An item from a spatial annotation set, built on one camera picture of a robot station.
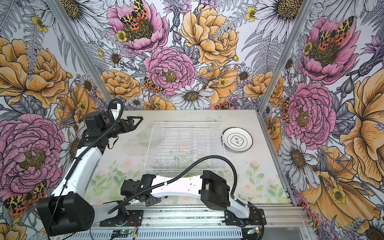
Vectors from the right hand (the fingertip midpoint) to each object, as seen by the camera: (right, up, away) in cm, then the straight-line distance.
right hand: (157, 192), depth 75 cm
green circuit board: (-15, -17, -4) cm, 23 cm away
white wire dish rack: (+8, +20, +24) cm, 32 cm away
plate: (+47, +24, +27) cm, 59 cm away
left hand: (-10, +34, +2) cm, 36 cm away
